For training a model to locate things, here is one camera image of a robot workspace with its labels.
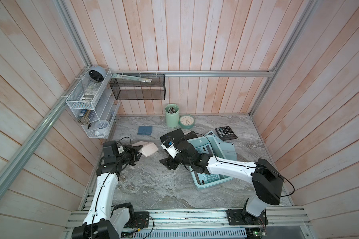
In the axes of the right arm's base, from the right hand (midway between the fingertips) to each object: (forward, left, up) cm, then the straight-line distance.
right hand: (163, 156), depth 80 cm
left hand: (+2, +10, +4) cm, 11 cm away
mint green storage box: (+6, -31, -5) cm, 32 cm away
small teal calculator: (-8, -24, -10) cm, 27 cm away
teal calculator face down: (+13, -41, -14) cm, 45 cm away
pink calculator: (+3, +9, +2) cm, 10 cm away
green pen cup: (+34, -3, +2) cm, 34 cm away
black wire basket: (+50, +30, +8) cm, 59 cm away
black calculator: (+28, -42, -14) cm, 53 cm away
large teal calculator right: (+25, -31, -12) cm, 42 cm away
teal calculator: (+10, -25, -9) cm, 28 cm away
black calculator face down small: (+22, -16, -10) cm, 29 cm away
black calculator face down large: (+21, -4, -10) cm, 23 cm away
